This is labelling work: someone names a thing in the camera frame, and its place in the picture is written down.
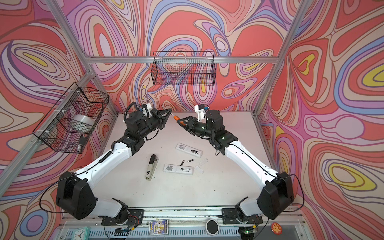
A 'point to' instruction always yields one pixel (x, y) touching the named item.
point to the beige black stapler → (153, 162)
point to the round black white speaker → (212, 227)
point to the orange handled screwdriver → (176, 118)
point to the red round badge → (276, 228)
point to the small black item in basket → (82, 140)
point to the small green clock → (81, 233)
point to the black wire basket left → (68, 125)
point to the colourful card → (158, 227)
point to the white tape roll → (83, 121)
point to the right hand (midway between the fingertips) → (179, 126)
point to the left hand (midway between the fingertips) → (173, 108)
